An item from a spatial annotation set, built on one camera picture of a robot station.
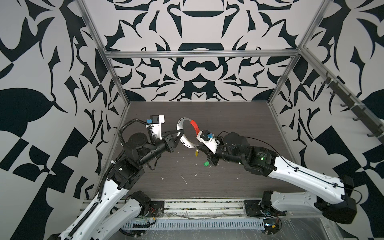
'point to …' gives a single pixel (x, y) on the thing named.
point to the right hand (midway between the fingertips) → (199, 145)
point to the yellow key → (196, 153)
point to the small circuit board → (271, 226)
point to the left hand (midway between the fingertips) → (183, 128)
